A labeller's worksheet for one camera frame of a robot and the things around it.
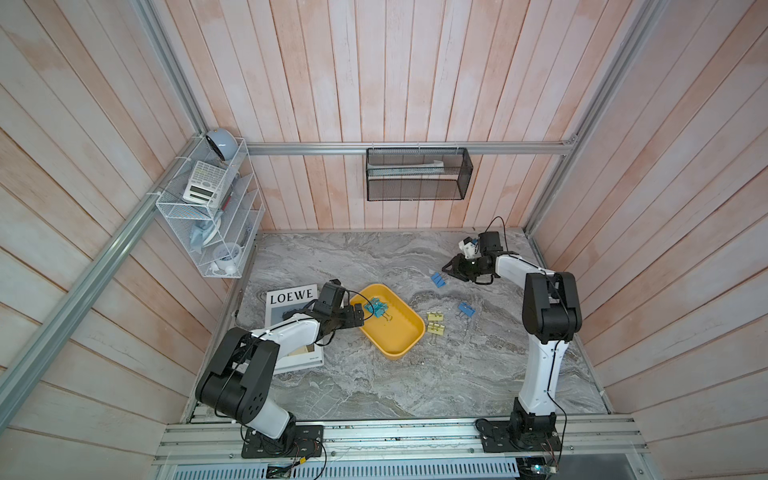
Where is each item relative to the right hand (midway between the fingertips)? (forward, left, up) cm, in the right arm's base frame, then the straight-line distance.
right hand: (444, 267), depth 104 cm
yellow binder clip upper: (-19, +5, -1) cm, 19 cm away
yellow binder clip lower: (-23, +5, -2) cm, 23 cm away
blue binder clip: (-4, +3, -3) cm, 5 cm away
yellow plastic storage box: (-25, +17, -4) cm, 30 cm away
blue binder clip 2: (-14, -6, -4) cm, 16 cm away
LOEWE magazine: (-15, +55, +1) cm, 57 cm away
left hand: (-20, +32, -2) cm, 38 cm away
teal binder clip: (-15, +23, -3) cm, 28 cm away
